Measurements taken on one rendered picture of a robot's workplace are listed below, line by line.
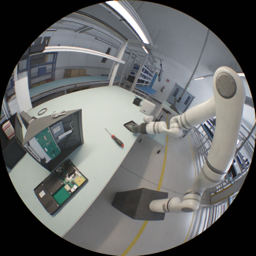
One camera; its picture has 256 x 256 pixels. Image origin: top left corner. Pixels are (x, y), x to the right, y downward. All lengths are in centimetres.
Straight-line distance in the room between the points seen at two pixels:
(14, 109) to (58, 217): 68
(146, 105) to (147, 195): 82
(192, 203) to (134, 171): 133
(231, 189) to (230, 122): 372
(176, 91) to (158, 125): 631
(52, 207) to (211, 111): 63
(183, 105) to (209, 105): 665
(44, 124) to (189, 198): 57
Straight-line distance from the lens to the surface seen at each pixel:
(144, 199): 60
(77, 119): 33
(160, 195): 67
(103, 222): 146
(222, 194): 396
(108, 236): 158
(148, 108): 88
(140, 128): 49
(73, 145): 44
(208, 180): 27
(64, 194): 38
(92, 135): 48
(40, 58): 206
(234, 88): 20
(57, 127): 31
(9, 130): 77
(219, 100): 21
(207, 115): 30
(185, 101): 690
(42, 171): 46
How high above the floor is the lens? 137
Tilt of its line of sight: 38 degrees down
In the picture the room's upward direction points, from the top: 25 degrees clockwise
